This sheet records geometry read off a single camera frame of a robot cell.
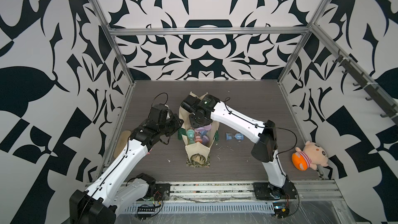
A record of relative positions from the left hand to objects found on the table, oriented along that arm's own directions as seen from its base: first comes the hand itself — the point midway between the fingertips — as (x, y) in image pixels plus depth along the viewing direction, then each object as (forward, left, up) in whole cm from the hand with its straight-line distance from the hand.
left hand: (183, 117), depth 77 cm
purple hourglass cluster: (-6, -11, -12) cm, 18 cm away
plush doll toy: (-17, -64, -13) cm, 68 cm away
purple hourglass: (0, -12, -11) cm, 17 cm away
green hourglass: (-4, -3, -11) cm, 12 cm away
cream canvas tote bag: (-14, -6, -3) cm, 16 cm away
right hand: (+1, -6, -5) cm, 8 cm away
